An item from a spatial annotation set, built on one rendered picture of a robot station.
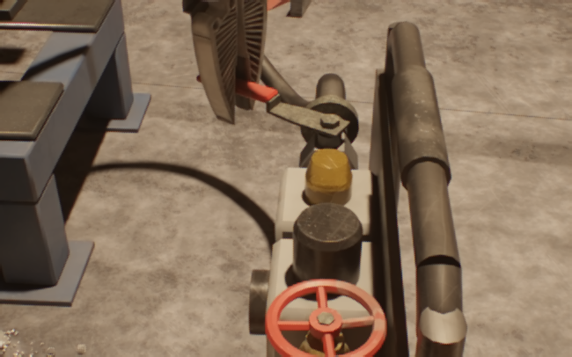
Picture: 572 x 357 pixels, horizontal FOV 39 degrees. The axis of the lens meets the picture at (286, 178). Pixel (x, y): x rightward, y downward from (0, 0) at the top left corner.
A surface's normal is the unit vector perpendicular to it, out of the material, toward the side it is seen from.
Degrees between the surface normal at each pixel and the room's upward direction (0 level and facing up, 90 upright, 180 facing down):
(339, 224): 0
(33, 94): 0
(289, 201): 0
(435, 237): 15
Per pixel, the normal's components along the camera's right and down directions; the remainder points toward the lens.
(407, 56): -0.25, -0.80
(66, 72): 0.00, -0.81
